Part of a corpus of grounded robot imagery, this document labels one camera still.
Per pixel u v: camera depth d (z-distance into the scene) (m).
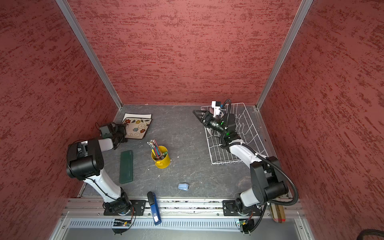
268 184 0.44
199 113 0.70
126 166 0.87
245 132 1.01
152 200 0.73
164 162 0.83
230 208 0.74
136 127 1.03
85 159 0.50
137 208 0.74
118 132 0.88
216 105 0.74
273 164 0.43
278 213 0.71
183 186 0.79
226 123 0.60
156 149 0.81
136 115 1.12
